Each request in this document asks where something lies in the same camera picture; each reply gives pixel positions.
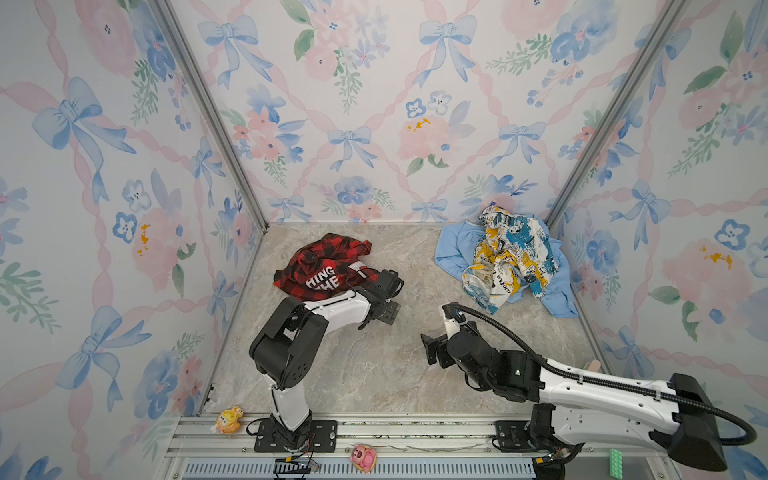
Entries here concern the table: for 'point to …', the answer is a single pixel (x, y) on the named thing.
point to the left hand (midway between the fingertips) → (383, 303)
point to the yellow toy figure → (228, 420)
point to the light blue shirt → (456, 244)
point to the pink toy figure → (363, 458)
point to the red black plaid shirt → (321, 269)
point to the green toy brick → (616, 463)
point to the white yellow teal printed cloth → (513, 249)
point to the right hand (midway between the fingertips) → (435, 330)
